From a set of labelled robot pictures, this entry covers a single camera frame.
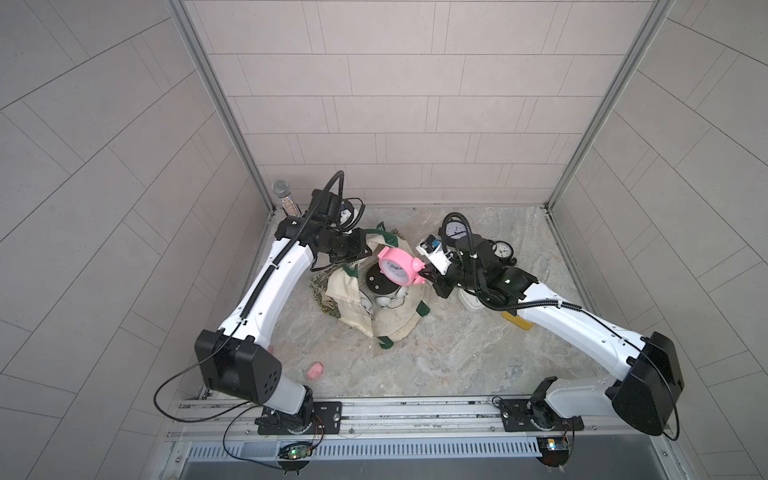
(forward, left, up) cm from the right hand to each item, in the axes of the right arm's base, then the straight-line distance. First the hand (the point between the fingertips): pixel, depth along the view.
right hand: (421, 269), depth 76 cm
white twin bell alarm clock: (+2, +11, -13) cm, 18 cm away
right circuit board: (-37, -28, -22) cm, 51 cm away
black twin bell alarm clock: (+27, -16, -18) cm, 36 cm away
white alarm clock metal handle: (-3, +15, -16) cm, 22 cm away
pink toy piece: (-18, +29, -17) cm, 38 cm away
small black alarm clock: (+16, -30, -17) cm, 38 cm away
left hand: (+5, +11, +4) cm, 13 cm away
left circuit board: (-35, +31, -16) cm, 50 cm away
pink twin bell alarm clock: (-2, +6, +4) cm, 7 cm away
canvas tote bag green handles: (-3, +22, -3) cm, 22 cm away
